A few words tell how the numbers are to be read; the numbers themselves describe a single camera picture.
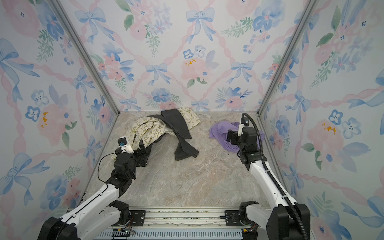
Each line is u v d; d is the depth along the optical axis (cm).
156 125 95
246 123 67
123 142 66
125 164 61
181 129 101
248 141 59
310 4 68
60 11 70
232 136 73
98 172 88
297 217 38
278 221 39
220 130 103
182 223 73
